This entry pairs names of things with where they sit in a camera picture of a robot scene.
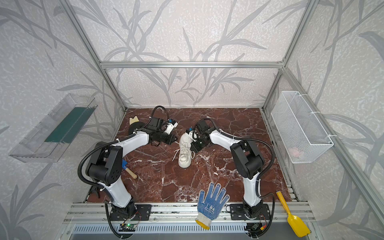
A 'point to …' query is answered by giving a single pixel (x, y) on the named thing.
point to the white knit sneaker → (185, 155)
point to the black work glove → (135, 124)
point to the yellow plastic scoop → (297, 224)
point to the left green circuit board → (127, 227)
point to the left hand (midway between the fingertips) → (178, 133)
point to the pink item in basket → (294, 151)
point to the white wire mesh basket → (302, 135)
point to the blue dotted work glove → (211, 209)
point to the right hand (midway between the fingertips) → (192, 144)
